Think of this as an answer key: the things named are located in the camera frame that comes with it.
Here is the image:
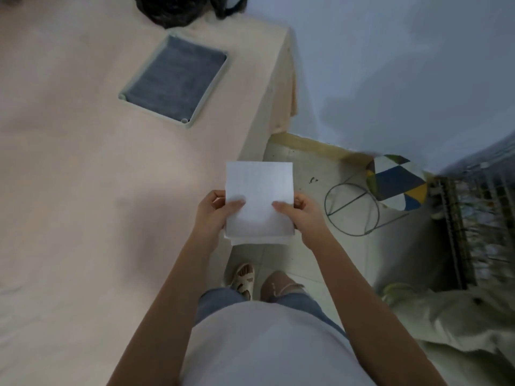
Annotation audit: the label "person's right hand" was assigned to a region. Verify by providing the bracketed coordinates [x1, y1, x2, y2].
[271, 191, 327, 250]

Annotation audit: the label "black plastic bag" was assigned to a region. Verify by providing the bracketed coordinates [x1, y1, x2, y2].
[133, 0, 248, 29]

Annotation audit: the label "person's blue jeans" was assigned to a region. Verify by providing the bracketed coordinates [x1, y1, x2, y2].
[195, 287, 347, 338]

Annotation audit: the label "person's left hand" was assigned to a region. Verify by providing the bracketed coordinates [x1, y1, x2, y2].
[195, 190, 246, 248]

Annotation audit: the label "person's right forearm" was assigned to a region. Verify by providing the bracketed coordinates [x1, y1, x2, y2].
[310, 233, 447, 386]

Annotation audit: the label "pink tablecloth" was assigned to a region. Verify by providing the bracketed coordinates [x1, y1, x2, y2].
[0, 0, 298, 386]

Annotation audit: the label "grey used pad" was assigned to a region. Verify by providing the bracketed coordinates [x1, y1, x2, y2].
[124, 35, 227, 121]

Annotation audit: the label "person's left forearm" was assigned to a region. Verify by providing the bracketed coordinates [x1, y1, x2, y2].
[106, 233, 226, 386]

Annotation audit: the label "white woven sack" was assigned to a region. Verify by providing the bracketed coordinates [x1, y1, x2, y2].
[382, 277, 515, 354]

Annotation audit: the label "beige sandal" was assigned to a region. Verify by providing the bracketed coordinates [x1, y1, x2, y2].
[260, 270, 307, 304]
[231, 263, 256, 301]

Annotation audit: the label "white pad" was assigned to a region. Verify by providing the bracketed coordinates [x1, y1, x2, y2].
[224, 161, 296, 247]

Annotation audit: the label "metal wire rack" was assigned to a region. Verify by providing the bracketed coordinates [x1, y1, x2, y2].
[430, 136, 515, 290]

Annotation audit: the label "beige plastic tray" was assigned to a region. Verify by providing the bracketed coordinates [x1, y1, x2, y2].
[119, 32, 229, 128]

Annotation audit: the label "patterned round stool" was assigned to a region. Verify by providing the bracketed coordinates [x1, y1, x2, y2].
[323, 153, 428, 237]

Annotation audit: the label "person's white shirt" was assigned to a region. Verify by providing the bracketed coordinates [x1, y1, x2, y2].
[179, 299, 377, 386]

